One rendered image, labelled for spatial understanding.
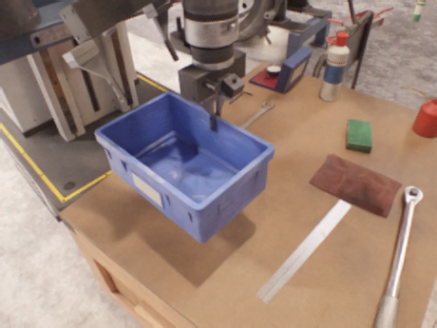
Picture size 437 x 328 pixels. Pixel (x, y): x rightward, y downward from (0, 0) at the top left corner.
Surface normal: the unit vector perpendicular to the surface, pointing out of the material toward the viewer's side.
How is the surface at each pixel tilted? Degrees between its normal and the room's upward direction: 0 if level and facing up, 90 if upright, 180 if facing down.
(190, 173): 0
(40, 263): 0
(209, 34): 90
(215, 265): 0
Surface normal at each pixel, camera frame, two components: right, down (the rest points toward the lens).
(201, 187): -0.03, -0.73
